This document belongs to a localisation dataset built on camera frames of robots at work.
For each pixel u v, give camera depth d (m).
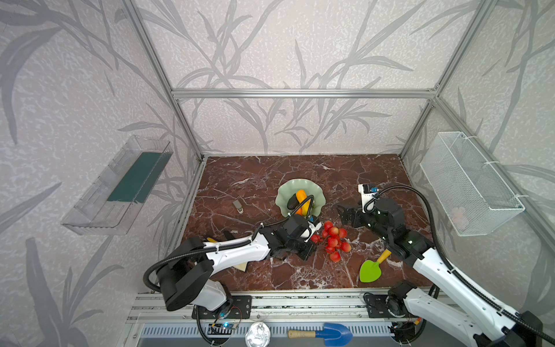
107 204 0.64
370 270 0.82
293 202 0.97
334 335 0.68
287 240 0.63
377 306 0.73
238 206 0.96
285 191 1.02
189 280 0.42
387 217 0.55
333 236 0.84
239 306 0.73
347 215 0.68
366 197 0.66
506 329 0.39
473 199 0.63
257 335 0.65
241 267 0.81
